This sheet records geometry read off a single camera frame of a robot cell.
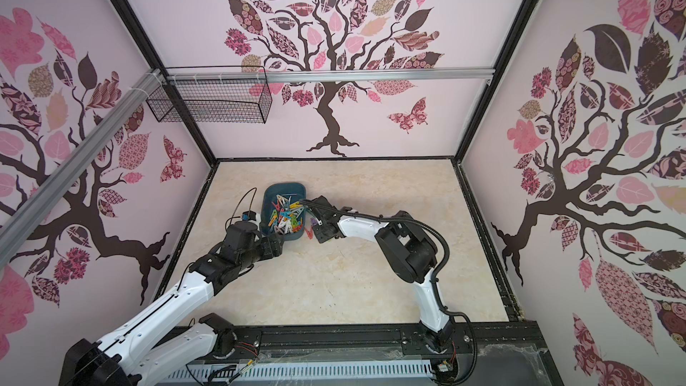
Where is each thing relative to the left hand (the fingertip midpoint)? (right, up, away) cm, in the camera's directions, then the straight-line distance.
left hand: (274, 246), depth 83 cm
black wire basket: (-25, +53, +12) cm, 60 cm away
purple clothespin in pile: (+10, +6, +17) cm, 21 cm away
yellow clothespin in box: (+2, +11, +21) cm, 24 cm away
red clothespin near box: (+10, +1, +12) cm, 16 cm away
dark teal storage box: (-8, +16, +21) cm, 27 cm away
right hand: (+14, +4, +14) cm, 20 cm away
